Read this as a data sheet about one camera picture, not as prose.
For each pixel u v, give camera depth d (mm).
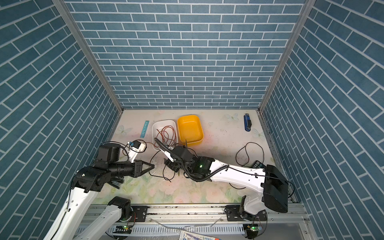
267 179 431
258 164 902
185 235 678
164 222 731
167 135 1050
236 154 956
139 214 749
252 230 711
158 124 1056
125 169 574
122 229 722
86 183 453
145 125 1116
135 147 607
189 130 1073
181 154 522
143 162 619
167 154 621
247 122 1083
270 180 461
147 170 642
